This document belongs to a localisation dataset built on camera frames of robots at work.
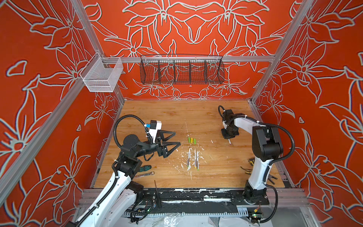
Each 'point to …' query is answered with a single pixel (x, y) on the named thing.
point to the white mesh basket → (101, 74)
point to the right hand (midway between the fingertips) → (226, 135)
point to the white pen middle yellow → (195, 158)
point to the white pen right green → (197, 158)
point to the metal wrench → (151, 173)
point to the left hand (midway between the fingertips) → (176, 139)
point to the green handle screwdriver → (144, 168)
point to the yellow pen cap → (191, 140)
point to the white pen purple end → (229, 141)
